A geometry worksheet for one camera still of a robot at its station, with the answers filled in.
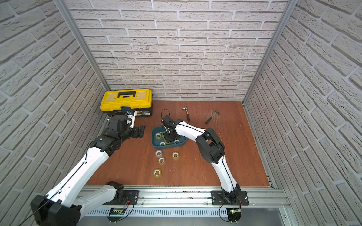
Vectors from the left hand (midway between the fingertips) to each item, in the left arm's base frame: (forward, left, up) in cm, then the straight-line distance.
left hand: (138, 122), depth 78 cm
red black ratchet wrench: (+24, -29, -21) cm, 43 cm away
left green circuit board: (-39, +9, -26) cm, 48 cm away
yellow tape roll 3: (-13, -12, -22) cm, 29 cm away
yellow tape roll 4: (-21, -10, -22) cm, 32 cm away
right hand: (+2, -17, -22) cm, 28 cm away
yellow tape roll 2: (-2, -11, -21) cm, 24 cm away
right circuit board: (-42, -52, -23) cm, 70 cm away
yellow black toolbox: (+24, +6, -7) cm, 26 cm away
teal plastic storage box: (+2, -8, -24) cm, 25 cm away
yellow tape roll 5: (-10, -21, -23) cm, 32 cm away
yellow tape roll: (+4, -8, -22) cm, 24 cm away
